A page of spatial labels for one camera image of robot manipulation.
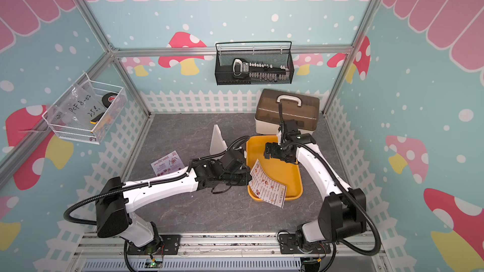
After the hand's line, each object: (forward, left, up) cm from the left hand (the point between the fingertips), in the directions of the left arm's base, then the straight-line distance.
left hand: (252, 181), depth 76 cm
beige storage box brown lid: (+38, -26, +5) cm, 46 cm away
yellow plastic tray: (+10, -17, -13) cm, 24 cm away
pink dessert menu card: (+16, +43, -15) cm, 48 cm away
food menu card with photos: (0, -5, -7) cm, 9 cm away
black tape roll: (+28, +62, +19) cm, 70 cm away
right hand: (+13, -10, 0) cm, 16 cm away
